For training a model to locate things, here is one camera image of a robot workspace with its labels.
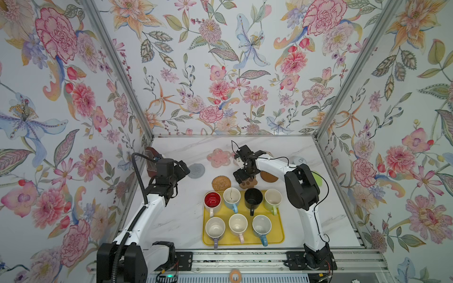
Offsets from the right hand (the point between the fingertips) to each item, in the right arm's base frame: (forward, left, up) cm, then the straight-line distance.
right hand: (243, 175), depth 101 cm
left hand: (-8, +30, +17) cm, 35 cm away
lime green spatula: (+1, -44, -3) cm, 44 cm away
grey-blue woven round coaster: (+2, +27, 0) cm, 27 cm away
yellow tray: (-32, -14, 0) cm, 35 cm away
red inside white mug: (-17, +16, +2) cm, 23 cm away
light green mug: (-16, -14, +5) cm, 22 cm away
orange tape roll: (-47, +3, 0) cm, 47 cm away
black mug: (-16, -5, +3) cm, 17 cm away
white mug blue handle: (-28, -8, 0) cm, 29 cm away
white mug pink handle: (-28, +3, 0) cm, 28 cm away
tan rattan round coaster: (-6, +13, 0) cm, 14 cm away
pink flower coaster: (+12, +15, 0) cm, 19 cm away
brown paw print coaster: (-5, -3, 0) cm, 6 cm away
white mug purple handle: (-30, +13, +1) cm, 33 cm away
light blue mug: (-15, +6, +2) cm, 16 cm away
